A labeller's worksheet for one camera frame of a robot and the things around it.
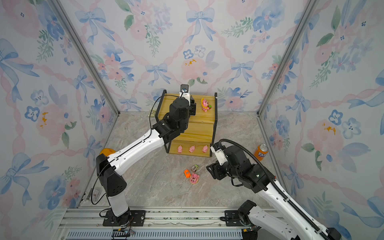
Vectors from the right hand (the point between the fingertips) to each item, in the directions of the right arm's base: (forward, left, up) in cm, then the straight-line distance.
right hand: (212, 163), depth 71 cm
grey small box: (-11, +60, -17) cm, 64 cm away
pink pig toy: (+18, +18, -17) cm, 30 cm away
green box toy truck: (+5, +8, -17) cm, 20 cm away
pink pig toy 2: (+19, +10, -17) cm, 28 cm away
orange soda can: (+13, -30, -11) cm, 35 cm away
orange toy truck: (+3, +13, -19) cm, 23 cm away
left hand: (+25, +11, +21) cm, 35 cm away
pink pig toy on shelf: (+19, +2, -17) cm, 26 cm away
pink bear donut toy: (-1, +9, -17) cm, 19 cm away
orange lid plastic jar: (+11, +59, -9) cm, 60 cm away
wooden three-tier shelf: (+16, +6, -2) cm, 17 cm away
